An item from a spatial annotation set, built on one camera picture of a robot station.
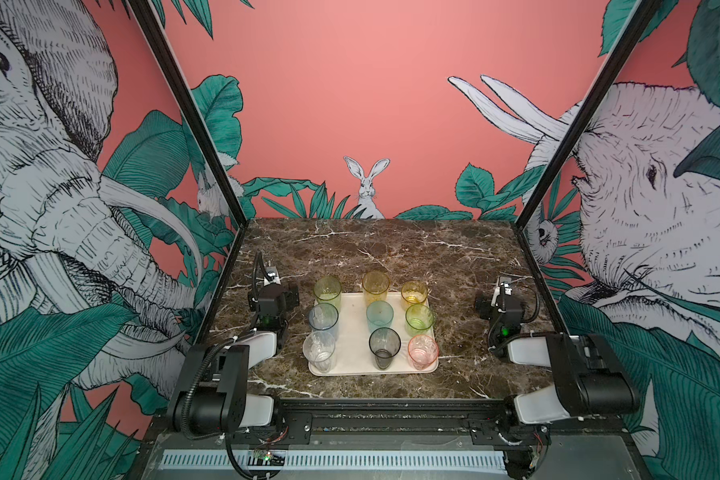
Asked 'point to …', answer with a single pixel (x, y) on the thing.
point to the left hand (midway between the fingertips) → (272, 280)
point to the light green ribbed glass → (327, 287)
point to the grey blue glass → (323, 315)
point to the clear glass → (319, 348)
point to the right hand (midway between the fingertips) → (495, 289)
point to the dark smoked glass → (384, 343)
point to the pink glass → (422, 351)
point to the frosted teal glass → (379, 314)
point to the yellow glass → (413, 293)
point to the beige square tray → (352, 354)
